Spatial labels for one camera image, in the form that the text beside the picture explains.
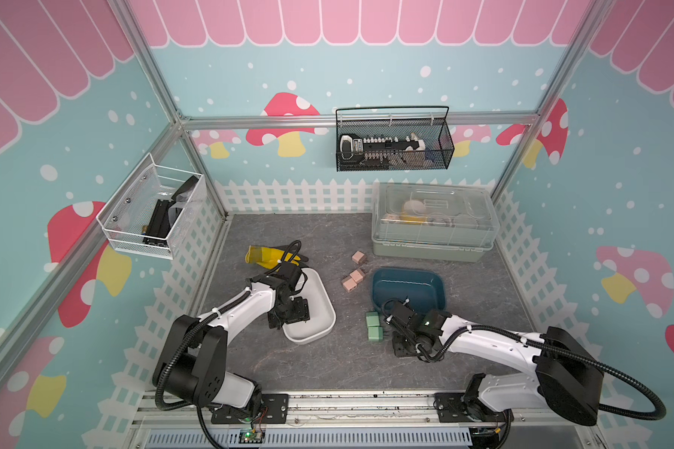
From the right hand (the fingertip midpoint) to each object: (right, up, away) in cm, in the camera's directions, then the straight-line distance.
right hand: (398, 348), depth 83 cm
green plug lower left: (-7, +4, +2) cm, 8 cm away
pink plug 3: (-14, +17, +14) cm, 26 cm away
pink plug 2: (-11, +20, +16) cm, 28 cm away
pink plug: (-11, +26, +20) cm, 35 cm away
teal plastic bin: (+12, +15, +15) cm, 25 cm away
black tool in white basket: (-64, +37, -12) cm, 75 cm away
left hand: (-31, +7, +3) cm, 32 cm away
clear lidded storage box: (+15, +39, +14) cm, 44 cm away
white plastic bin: (-24, +8, +8) cm, 26 cm away
